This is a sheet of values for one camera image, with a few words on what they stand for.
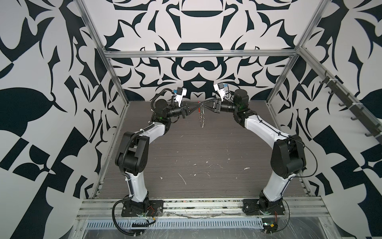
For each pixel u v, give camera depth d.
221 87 0.72
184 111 0.72
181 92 0.71
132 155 0.50
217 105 0.72
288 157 0.48
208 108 0.76
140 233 0.68
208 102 0.75
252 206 0.74
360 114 0.55
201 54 0.90
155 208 0.74
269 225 0.71
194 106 0.77
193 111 0.77
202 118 0.79
